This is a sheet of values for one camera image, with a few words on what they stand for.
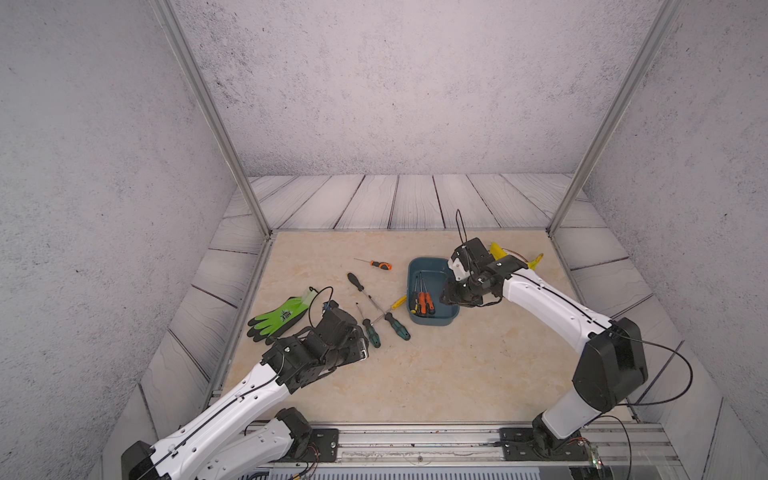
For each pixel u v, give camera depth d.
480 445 0.75
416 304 0.97
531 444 0.71
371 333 0.91
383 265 1.08
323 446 0.73
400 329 0.91
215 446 0.43
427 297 0.99
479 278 0.61
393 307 0.99
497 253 1.05
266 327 0.93
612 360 0.44
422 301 0.98
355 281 1.05
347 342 0.58
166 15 0.70
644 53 0.76
